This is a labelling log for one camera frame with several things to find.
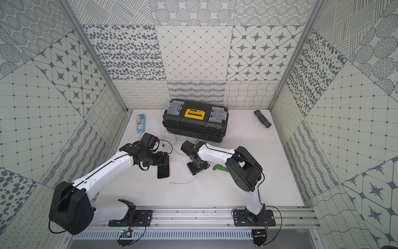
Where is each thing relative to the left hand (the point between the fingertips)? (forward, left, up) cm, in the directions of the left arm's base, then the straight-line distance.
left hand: (160, 158), depth 84 cm
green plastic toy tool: (0, -34, -9) cm, 35 cm away
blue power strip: (+27, +21, -6) cm, 35 cm away
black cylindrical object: (+37, -67, -7) cm, 77 cm away
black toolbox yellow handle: (+22, -19, +7) cm, 30 cm away
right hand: (-3, -21, -9) cm, 23 cm away
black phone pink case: (-4, -1, -8) cm, 9 cm away
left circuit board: (-33, +11, -12) cm, 37 cm away
